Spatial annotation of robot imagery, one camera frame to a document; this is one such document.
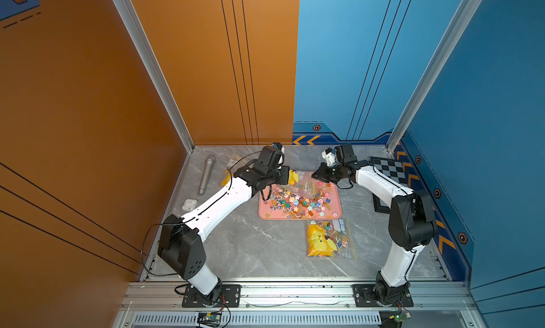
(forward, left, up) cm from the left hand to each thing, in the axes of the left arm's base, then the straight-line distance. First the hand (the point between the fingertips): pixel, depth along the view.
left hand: (287, 168), depth 82 cm
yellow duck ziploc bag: (+5, -8, -17) cm, 20 cm away
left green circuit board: (-46, +25, -24) cm, 58 cm away
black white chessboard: (+16, -54, -18) cm, 59 cm away
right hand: (+4, -12, -9) cm, 16 cm away
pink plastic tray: (-2, -11, -20) cm, 23 cm away
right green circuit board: (-46, -36, -22) cm, 62 cm away
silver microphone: (+17, +40, -19) cm, 48 cm away
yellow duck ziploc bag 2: (-20, -17, -19) cm, 33 cm away
